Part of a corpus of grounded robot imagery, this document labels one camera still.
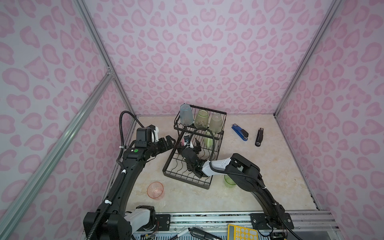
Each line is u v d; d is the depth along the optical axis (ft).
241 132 3.52
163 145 2.27
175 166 2.96
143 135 1.93
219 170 1.84
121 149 1.96
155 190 2.73
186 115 2.89
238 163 1.96
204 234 2.17
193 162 2.40
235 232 2.27
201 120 2.65
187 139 2.59
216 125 2.81
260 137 3.37
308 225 2.41
